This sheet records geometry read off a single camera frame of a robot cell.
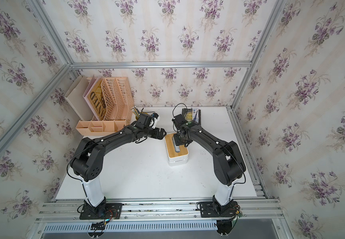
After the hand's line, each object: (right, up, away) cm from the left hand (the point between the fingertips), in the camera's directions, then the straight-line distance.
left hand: (161, 132), depth 93 cm
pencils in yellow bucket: (-17, +14, +3) cm, 22 cm away
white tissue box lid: (+7, -12, -12) cm, 18 cm away
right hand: (+12, -5, -3) cm, 14 cm away
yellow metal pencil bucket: (-17, +10, +5) cm, 21 cm away
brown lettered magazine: (-43, +22, +2) cm, 48 cm away
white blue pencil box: (+24, +12, +18) cm, 32 cm away
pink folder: (-46, +34, +6) cm, 58 cm away
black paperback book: (+16, +16, +24) cm, 33 cm away
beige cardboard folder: (-52, +22, -5) cm, 57 cm away
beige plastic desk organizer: (-34, +26, +16) cm, 46 cm away
